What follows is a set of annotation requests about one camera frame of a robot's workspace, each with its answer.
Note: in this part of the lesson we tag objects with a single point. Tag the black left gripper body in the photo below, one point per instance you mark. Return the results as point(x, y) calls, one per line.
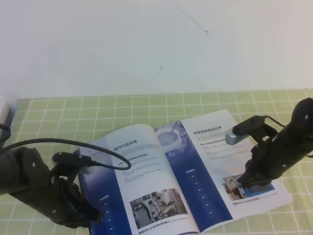
point(53, 193)

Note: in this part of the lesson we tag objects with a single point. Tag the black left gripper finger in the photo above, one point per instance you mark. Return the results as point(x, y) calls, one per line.
point(94, 215)

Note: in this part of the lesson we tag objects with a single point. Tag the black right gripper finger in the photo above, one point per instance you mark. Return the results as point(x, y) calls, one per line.
point(246, 180)

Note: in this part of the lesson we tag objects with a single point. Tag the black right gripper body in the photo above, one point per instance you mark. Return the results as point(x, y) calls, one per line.
point(273, 157)

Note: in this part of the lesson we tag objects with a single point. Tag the blue and white robot brochure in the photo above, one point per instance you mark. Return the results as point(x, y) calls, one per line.
point(183, 179)

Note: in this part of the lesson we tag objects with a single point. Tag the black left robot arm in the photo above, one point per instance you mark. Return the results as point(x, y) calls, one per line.
point(11, 166)

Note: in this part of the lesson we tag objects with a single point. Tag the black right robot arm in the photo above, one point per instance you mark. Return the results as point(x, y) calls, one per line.
point(302, 121)

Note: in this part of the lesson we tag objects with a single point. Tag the green checked tablecloth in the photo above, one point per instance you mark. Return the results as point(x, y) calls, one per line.
point(89, 118)

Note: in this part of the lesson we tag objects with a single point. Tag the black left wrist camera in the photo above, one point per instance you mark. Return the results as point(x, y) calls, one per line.
point(71, 159)

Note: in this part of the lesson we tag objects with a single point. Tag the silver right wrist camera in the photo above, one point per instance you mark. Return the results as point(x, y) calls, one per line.
point(236, 137)

